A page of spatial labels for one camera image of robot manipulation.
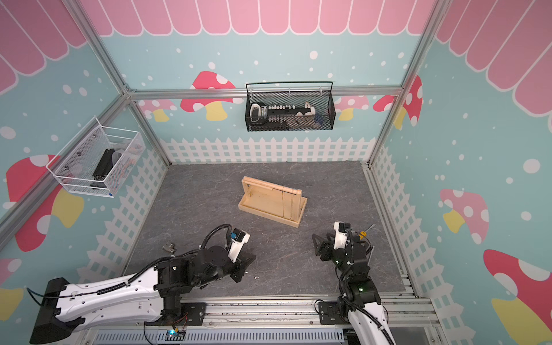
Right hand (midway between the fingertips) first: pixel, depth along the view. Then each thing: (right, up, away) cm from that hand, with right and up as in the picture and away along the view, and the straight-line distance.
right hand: (319, 235), depth 80 cm
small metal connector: (-61, -7, +9) cm, 62 cm away
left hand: (-23, -7, -9) cm, 26 cm away
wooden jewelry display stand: (-15, +10, +25) cm, 31 cm away
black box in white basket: (-73, +24, -10) cm, 77 cm away
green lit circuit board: (-51, -32, -8) cm, 61 cm away
